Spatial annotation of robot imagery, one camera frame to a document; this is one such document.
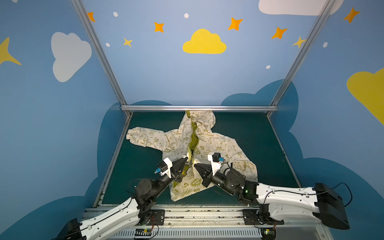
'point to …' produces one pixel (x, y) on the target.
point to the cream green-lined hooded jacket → (195, 140)
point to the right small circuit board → (268, 233)
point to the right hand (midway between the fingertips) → (196, 164)
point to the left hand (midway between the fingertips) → (185, 156)
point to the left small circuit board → (143, 232)
